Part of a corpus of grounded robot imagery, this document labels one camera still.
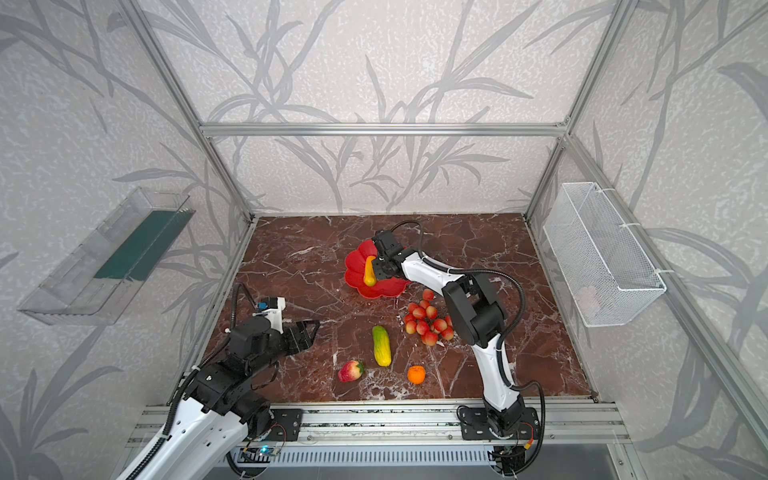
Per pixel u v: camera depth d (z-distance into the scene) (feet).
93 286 2.10
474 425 2.41
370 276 3.24
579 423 2.48
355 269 3.36
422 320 2.93
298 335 2.23
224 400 1.72
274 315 2.27
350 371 2.58
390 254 2.52
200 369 1.83
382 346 2.71
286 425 2.41
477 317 1.77
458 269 1.92
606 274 2.02
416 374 2.59
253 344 1.88
